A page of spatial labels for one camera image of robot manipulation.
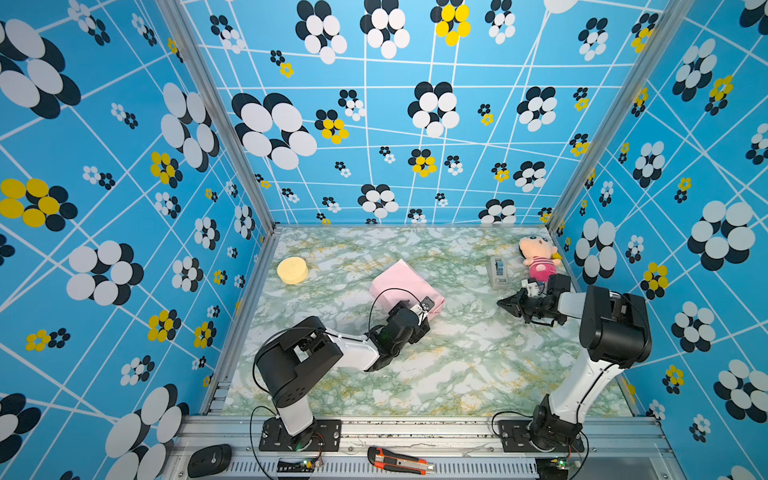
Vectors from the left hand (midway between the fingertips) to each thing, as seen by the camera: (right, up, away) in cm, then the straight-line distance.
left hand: (418, 310), depth 90 cm
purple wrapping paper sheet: (-6, +8, +5) cm, 11 cm away
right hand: (+29, +1, +9) cm, 30 cm away
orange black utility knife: (-9, -31, -21) cm, 39 cm away
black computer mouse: (-50, -30, -22) cm, 63 cm away
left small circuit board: (-32, -35, -18) cm, 51 cm away
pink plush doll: (+43, +16, +12) cm, 48 cm away
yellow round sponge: (-43, +11, +14) cm, 47 cm away
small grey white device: (+29, +13, +12) cm, 34 cm away
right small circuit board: (+30, -34, -20) cm, 50 cm away
